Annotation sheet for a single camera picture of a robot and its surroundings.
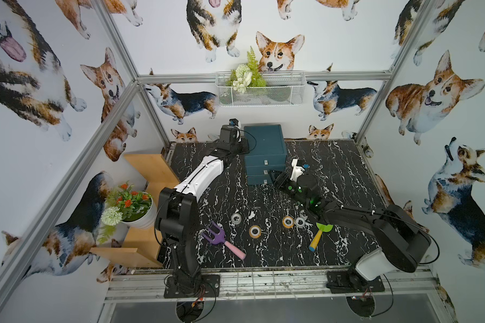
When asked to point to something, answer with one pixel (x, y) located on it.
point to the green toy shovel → (322, 229)
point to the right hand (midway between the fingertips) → (276, 166)
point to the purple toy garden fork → (219, 238)
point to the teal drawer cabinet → (267, 153)
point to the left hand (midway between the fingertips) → (244, 138)
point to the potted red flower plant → (125, 205)
